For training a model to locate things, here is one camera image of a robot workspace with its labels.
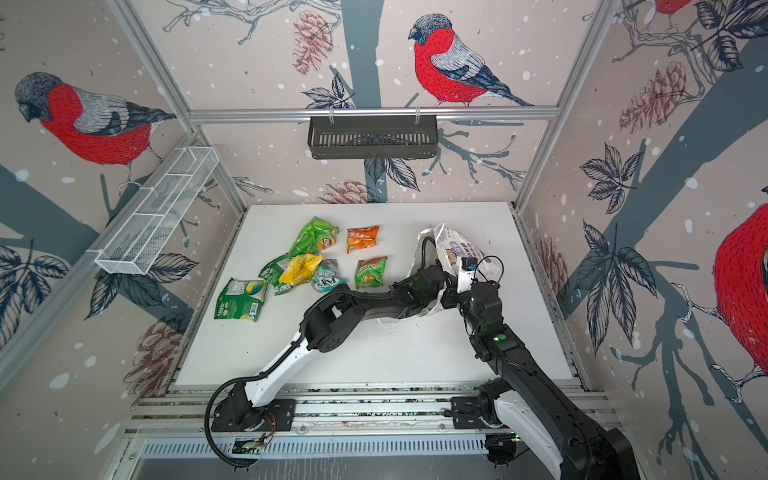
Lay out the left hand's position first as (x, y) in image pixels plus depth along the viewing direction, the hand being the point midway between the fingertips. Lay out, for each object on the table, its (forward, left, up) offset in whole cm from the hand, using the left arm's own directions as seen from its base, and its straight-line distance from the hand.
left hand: (463, 277), depth 94 cm
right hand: (-7, +9, +12) cm, 16 cm away
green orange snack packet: (+4, +63, -2) cm, 63 cm away
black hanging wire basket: (+46, +32, +22) cm, 60 cm away
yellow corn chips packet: (+1, +51, +5) cm, 52 cm away
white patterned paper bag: (+1, +8, +15) cm, 17 cm away
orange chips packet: (+16, +34, 0) cm, 38 cm away
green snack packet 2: (+2, +30, +1) cm, 30 cm away
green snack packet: (+15, +48, +5) cm, 51 cm away
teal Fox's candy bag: (+1, +44, 0) cm, 44 cm away
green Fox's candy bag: (-6, +71, -2) cm, 71 cm away
